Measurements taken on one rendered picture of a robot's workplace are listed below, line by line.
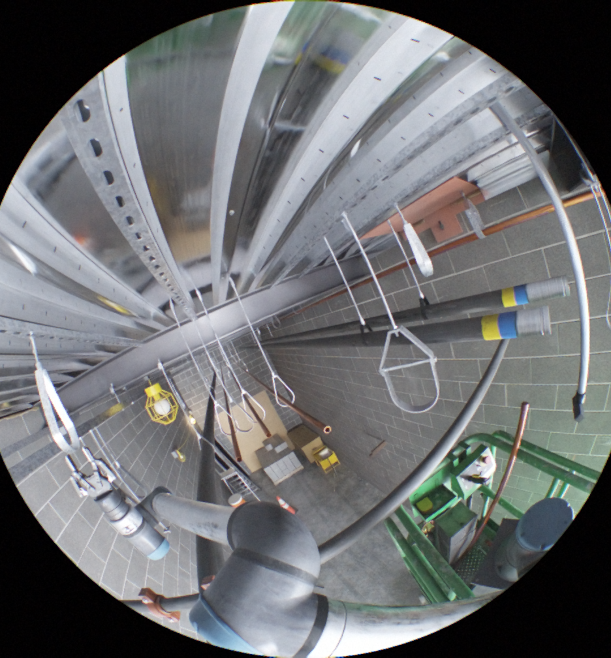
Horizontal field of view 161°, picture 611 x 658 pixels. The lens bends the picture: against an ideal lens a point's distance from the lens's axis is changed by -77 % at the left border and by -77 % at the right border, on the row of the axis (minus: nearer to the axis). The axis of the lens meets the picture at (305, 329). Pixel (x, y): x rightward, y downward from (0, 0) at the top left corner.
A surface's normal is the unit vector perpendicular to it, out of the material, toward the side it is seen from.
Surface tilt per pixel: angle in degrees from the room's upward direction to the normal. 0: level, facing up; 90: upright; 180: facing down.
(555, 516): 5
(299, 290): 90
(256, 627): 43
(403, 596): 0
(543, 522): 5
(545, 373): 90
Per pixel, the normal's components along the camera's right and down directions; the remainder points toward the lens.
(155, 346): 0.39, -0.09
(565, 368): -0.83, 0.40
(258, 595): 0.17, -0.95
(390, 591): -0.40, -0.91
